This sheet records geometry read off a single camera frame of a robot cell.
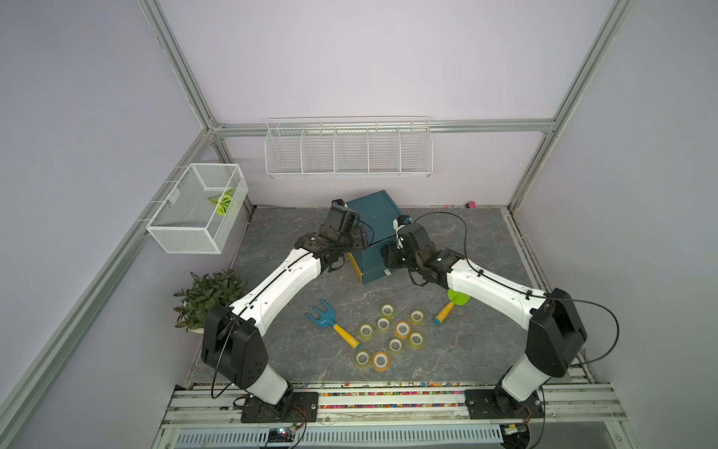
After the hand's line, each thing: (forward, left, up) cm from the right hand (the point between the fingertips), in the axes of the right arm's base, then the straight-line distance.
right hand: (385, 248), depth 85 cm
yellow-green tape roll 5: (-22, -9, -17) cm, 30 cm away
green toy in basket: (+8, +47, +12) cm, 50 cm away
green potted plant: (-15, +50, +1) cm, 52 cm away
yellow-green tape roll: (-13, -1, -18) cm, 22 cm away
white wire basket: (+6, +56, +9) cm, 57 cm away
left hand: (+1, +9, +4) cm, 10 cm away
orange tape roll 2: (-28, +2, -18) cm, 33 cm away
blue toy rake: (-15, +19, -17) cm, 30 cm away
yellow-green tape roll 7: (-27, +7, -17) cm, 33 cm away
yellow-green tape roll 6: (-24, -3, -17) cm, 29 cm away
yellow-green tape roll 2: (-17, +1, -17) cm, 24 cm away
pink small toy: (+38, -41, -19) cm, 59 cm away
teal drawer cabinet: (+11, +2, +4) cm, 12 cm away
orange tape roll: (-19, -5, -18) cm, 26 cm away
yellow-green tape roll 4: (-15, -10, -17) cm, 25 cm away
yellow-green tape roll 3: (-20, +6, -17) cm, 27 cm away
